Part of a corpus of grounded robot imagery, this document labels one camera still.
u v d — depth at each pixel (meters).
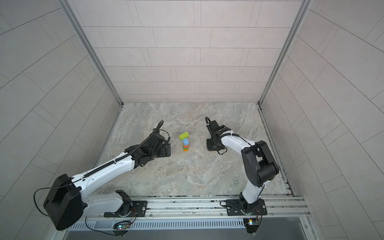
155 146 0.62
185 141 0.85
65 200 0.39
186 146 0.87
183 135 0.86
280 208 0.73
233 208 0.71
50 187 0.40
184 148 0.91
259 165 0.46
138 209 0.71
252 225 0.68
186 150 0.91
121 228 0.65
